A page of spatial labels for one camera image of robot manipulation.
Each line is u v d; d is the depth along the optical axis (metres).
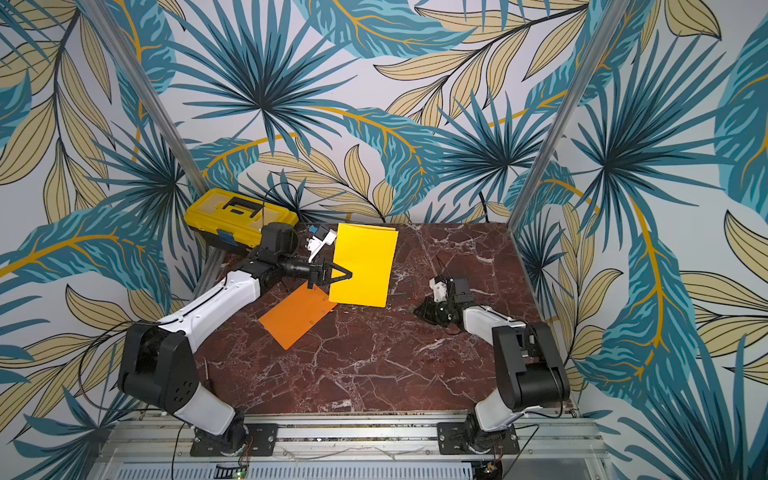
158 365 0.43
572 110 0.85
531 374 0.46
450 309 0.74
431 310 0.82
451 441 0.73
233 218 0.98
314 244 0.70
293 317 0.96
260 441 0.72
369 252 0.73
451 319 0.70
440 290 0.88
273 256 0.65
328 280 0.72
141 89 0.80
